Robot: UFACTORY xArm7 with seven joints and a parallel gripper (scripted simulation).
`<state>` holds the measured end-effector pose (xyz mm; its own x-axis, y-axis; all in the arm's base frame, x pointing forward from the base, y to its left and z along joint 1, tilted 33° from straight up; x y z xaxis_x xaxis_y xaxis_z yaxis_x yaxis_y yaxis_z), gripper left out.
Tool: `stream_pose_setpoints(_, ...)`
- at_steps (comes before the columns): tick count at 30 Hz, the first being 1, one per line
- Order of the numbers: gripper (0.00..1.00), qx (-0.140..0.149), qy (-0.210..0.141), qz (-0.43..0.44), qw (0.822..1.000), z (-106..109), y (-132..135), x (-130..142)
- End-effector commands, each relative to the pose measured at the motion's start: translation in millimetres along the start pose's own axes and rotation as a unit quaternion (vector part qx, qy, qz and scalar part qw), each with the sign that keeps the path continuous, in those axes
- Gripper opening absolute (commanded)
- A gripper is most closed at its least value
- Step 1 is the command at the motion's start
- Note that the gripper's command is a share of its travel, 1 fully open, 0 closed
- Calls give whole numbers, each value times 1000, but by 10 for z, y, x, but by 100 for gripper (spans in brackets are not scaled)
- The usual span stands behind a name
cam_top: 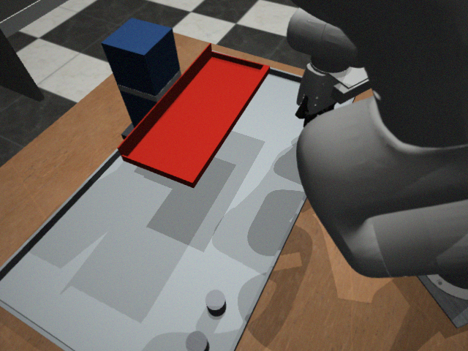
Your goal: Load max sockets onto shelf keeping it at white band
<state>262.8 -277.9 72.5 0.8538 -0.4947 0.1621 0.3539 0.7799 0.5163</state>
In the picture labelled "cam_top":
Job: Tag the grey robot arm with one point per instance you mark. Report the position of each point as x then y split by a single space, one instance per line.
354 165

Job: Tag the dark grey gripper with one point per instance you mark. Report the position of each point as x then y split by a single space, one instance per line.
315 94

